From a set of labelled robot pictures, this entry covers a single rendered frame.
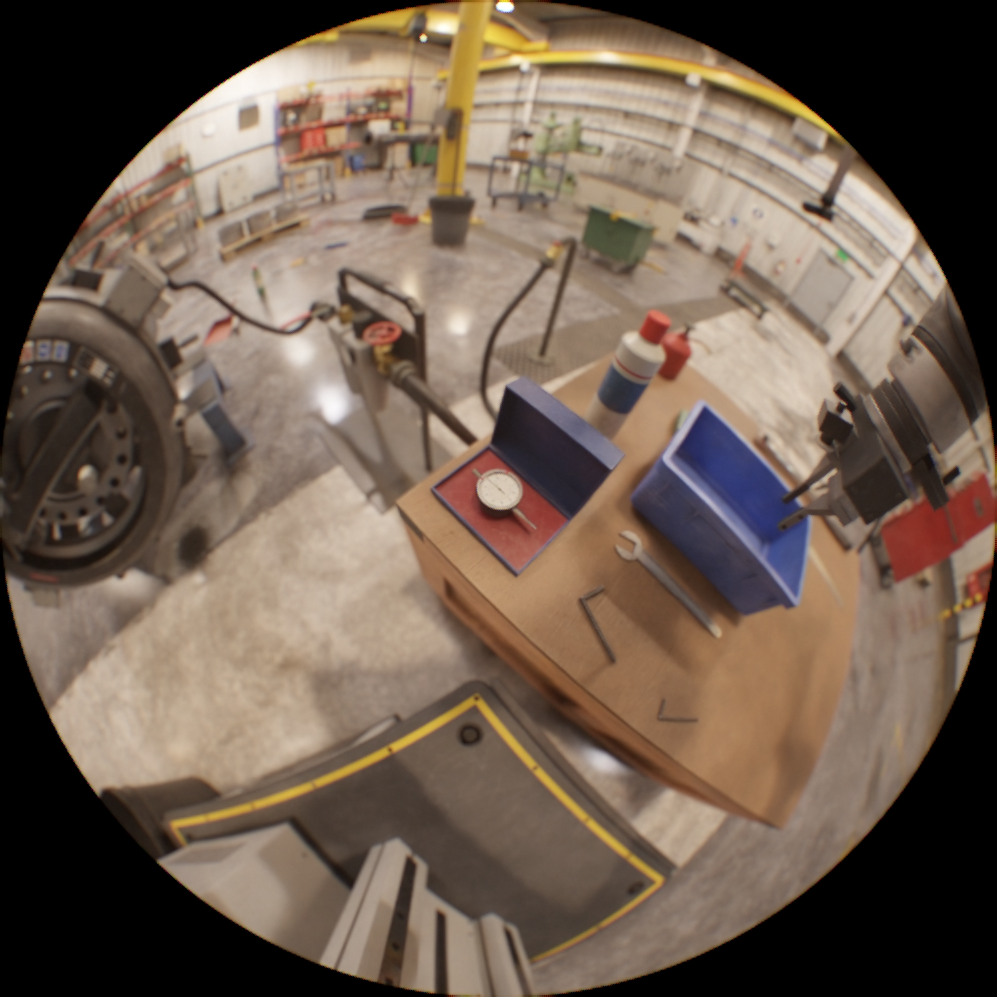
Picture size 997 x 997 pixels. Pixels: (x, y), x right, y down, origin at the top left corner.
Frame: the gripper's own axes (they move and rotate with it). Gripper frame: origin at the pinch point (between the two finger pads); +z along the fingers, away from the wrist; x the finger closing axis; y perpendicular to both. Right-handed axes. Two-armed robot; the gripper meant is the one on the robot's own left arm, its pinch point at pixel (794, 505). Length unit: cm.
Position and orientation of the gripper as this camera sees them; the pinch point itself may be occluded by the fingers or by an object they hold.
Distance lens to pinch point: 39.4
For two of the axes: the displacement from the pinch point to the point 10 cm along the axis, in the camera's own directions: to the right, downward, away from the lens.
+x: -6.9, 5.9, -4.2
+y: -7.1, -6.6, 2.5
